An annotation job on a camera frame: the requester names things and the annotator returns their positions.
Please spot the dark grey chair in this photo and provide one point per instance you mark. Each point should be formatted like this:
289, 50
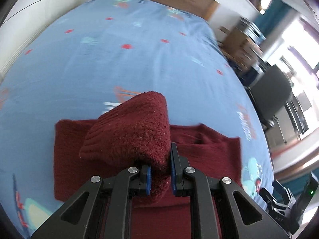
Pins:
269, 94

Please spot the grey printer on cabinet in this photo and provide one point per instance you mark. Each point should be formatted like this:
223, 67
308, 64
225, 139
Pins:
251, 30

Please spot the wooden drawer cabinet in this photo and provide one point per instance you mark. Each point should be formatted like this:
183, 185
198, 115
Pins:
241, 49

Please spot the blue cartoon print bedsheet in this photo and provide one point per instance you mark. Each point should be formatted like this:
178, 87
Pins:
97, 56

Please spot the white wardrobe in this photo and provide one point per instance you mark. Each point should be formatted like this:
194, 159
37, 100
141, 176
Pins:
24, 22

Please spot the teal curtain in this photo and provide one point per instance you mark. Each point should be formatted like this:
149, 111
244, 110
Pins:
274, 14

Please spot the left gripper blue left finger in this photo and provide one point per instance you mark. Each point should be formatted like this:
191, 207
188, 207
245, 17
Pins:
101, 208

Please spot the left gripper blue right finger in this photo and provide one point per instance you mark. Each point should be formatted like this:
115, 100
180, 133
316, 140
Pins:
219, 208

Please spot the dark red knit sweater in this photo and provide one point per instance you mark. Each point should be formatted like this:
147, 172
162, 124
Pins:
136, 133

